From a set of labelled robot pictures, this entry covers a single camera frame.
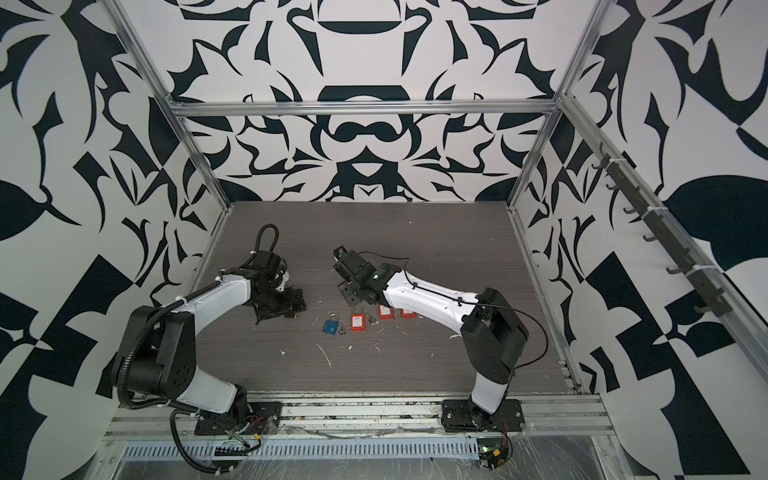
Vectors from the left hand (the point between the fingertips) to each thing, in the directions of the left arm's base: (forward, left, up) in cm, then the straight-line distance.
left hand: (294, 304), depth 90 cm
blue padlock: (-6, -11, -3) cm, 13 cm away
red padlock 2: (-2, -27, -3) cm, 27 cm away
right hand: (+2, -18, +9) cm, 20 cm away
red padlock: (-5, -19, -2) cm, 19 cm away
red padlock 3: (-3, -34, -3) cm, 34 cm away
